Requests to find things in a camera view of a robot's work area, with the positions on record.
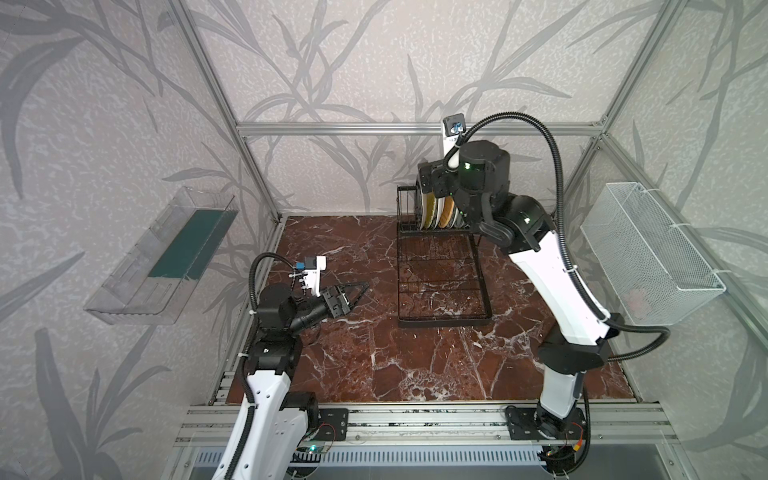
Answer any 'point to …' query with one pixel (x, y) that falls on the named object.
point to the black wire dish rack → (440, 279)
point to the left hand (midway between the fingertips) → (361, 292)
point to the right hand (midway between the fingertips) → (445, 153)
